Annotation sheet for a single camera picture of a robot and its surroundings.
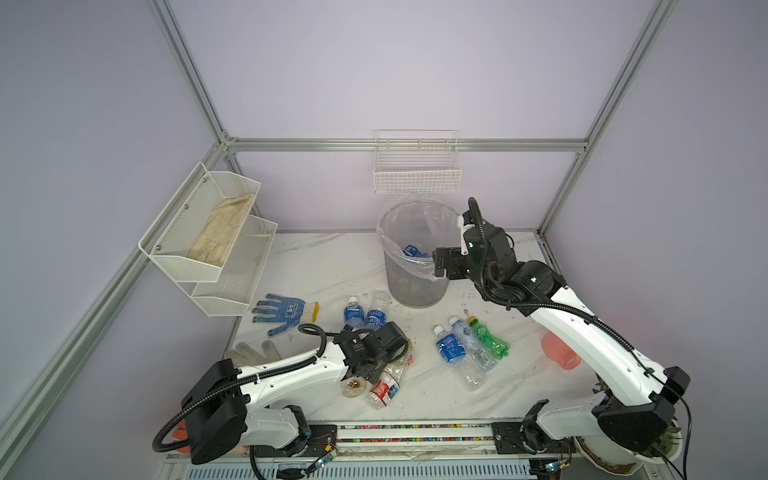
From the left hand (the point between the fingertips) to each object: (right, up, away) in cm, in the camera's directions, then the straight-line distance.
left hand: (392, 351), depth 80 cm
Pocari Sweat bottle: (+7, +28, +19) cm, 35 cm away
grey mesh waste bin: (+5, +16, +10) cm, 19 cm away
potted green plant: (+53, -23, -9) cm, 59 cm away
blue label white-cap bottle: (+17, -1, +4) cm, 18 cm away
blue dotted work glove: (-34, +7, +18) cm, 39 cm away
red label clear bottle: (-1, -8, -2) cm, 8 cm away
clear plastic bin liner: (+6, +34, +13) cm, 37 cm away
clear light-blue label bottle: (+25, -3, +3) cm, 26 cm away
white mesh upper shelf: (-52, +31, -3) cm, 61 cm away
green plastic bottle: (+30, 0, +4) cm, 30 cm away
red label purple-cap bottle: (-11, -9, -2) cm, 14 cm away
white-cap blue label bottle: (-12, +8, +11) cm, 18 cm away
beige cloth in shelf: (-47, +33, 0) cm, 58 cm away
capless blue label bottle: (-5, +7, +10) cm, 14 cm away
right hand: (+13, +27, -9) cm, 32 cm away
